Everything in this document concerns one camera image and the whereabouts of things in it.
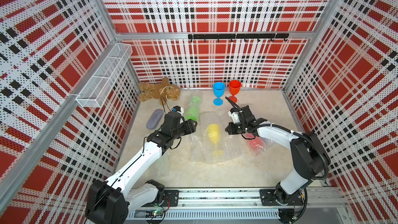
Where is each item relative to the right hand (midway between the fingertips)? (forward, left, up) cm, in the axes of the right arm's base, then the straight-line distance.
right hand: (228, 129), depth 90 cm
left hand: (-2, +19, +9) cm, 21 cm away
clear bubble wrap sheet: (-12, +6, 0) cm, 13 cm away
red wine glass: (+29, -6, +6) cm, 30 cm away
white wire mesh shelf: (+17, +79, +15) cm, 82 cm away
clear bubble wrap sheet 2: (-8, +18, -5) cm, 21 cm away
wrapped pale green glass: (-20, +35, 0) cm, 41 cm away
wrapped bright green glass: (+17, +22, -2) cm, 27 cm away
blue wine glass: (+26, +5, +7) cm, 27 cm away
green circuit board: (-40, +37, -6) cm, 55 cm away
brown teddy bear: (+32, +44, -1) cm, 54 cm away
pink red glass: (-10, -15, -1) cm, 18 cm away
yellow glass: (-2, +9, +1) cm, 9 cm away
